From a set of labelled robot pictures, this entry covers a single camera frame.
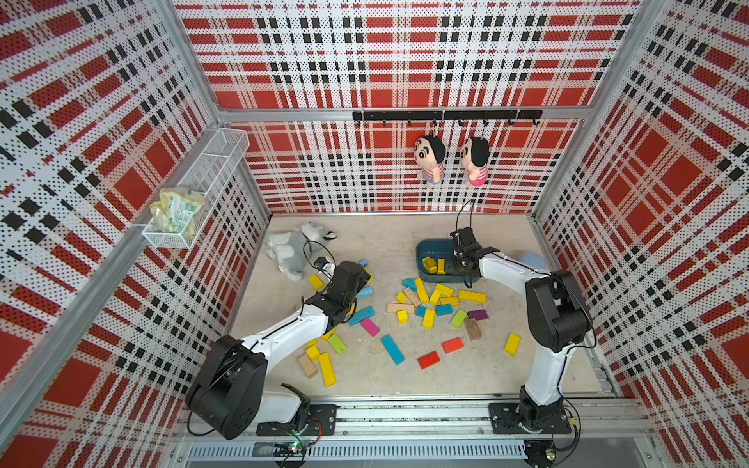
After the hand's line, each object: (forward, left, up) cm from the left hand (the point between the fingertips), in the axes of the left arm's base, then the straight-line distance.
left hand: (362, 270), depth 89 cm
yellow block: (-11, -21, -12) cm, 26 cm away
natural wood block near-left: (-25, +15, -11) cm, 31 cm away
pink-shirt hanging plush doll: (+32, -36, +19) cm, 52 cm away
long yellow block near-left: (-26, +9, -12) cm, 30 cm away
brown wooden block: (-14, -34, -11) cm, 38 cm away
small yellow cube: (-10, -13, -11) cm, 20 cm away
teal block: (-9, +1, -13) cm, 15 cm away
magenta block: (-12, -2, -13) cm, 18 cm away
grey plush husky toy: (+9, +24, -1) cm, 26 cm away
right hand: (+8, -31, -7) cm, 33 cm away
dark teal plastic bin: (+10, -25, -10) cm, 28 cm away
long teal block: (-20, -9, -14) cm, 26 cm away
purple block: (-8, -37, -14) cm, 40 cm away
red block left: (-23, -20, -13) cm, 33 cm away
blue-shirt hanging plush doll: (+30, -21, +22) cm, 43 cm away
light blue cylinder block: (-2, 0, -10) cm, 11 cm away
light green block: (-11, -30, -12) cm, 34 cm away
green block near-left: (-19, +7, -12) cm, 23 cm away
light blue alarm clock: (+12, -61, -12) cm, 63 cm away
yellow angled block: (0, -19, -12) cm, 23 cm away
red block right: (-19, -28, -13) cm, 36 cm away
